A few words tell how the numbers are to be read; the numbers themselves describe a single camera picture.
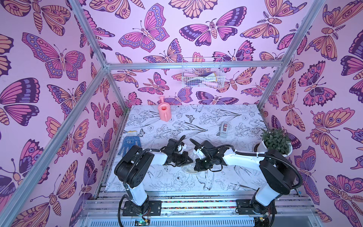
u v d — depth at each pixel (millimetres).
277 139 783
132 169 451
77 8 690
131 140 1001
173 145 783
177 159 815
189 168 869
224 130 1026
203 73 952
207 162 741
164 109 1028
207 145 709
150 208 730
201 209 745
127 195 535
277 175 449
